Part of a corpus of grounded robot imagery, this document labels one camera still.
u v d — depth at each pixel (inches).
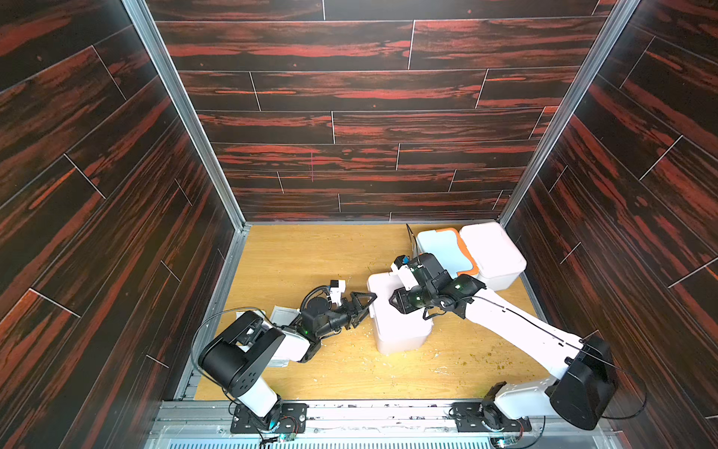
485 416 26.0
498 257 36.5
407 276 25.2
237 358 17.9
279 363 32.3
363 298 30.2
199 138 35.7
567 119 33.9
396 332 29.7
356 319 30.2
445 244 36.9
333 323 29.5
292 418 28.9
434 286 23.4
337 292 32.1
